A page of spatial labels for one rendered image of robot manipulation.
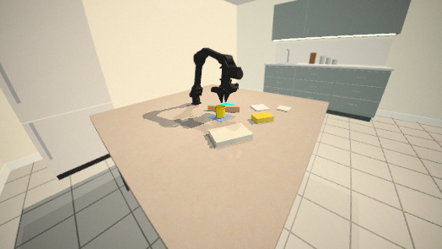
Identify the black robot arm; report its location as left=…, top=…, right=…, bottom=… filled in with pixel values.
left=189, top=47, right=244, bottom=106

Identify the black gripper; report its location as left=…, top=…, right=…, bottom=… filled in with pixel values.
left=211, top=77, right=232, bottom=103

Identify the yellow cup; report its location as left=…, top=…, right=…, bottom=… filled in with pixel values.
left=215, top=105, right=226, bottom=118

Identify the wooden rail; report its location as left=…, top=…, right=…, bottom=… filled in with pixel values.
left=208, top=105, right=240, bottom=112

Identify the cream flat square block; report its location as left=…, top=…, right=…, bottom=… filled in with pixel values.
left=276, top=106, right=291, bottom=112

